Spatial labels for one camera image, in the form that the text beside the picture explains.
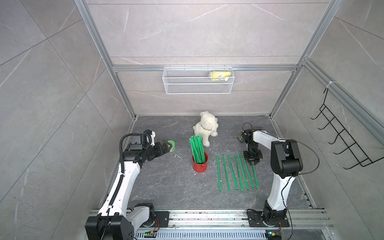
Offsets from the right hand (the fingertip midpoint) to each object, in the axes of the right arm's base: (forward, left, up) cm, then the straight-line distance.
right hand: (253, 163), depth 93 cm
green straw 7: (-9, +1, 0) cm, 9 cm away
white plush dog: (+18, +29, +15) cm, 37 cm away
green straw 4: (-15, +10, 0) cm, 19 cm away
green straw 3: (-14, +14, +1) cm, 20 cm away
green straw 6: (-7, +7, +1) cm, 10 cm away
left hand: (+1, +53, +20) cm, 56 cm away
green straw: (-8, +23, 0) cm, 24 cm away
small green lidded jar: (+12, +51, +4) cm, 53 cm away
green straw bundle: (+2, +35, +13) cm, 37 cm away
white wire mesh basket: (+47, +34, +30) cm, 66 cm away
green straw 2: (-7, +18, 0) cm, 20 cm away
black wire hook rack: (-9, -31, +32) cm, 46 cm away
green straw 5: (-7, +9, 0) cm, 11 cm away
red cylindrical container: (-6, +34, +7) cm, 35 cm away
